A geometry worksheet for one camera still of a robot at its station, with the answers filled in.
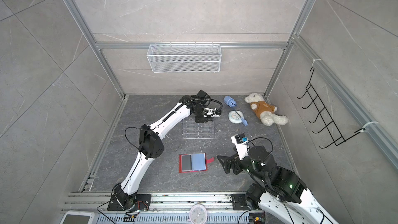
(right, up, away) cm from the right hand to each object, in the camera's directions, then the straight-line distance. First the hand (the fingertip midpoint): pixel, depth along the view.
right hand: (226, 151), depth 66 cm
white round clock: (-12, -29, +3) cm, 32 cm away
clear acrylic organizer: (-17, +4, +34) cm, 38 cm away
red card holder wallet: (-7, -11, +20) cm, 24 cm away
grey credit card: (-19, -12, +20) cm, 31 cm away
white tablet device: (-65, -29, +1) cm, 71 cm away
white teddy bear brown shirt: (+31, +17, +34) cm, 49 cm away
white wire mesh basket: (-23, +51, +34) cm, 66 cm away
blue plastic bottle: (+9, +24, +41) cm, 48 cm away
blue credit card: (-12, -11, +19) cm, 25 cm away
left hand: (-8, +16, +27) cm, 32 cm away
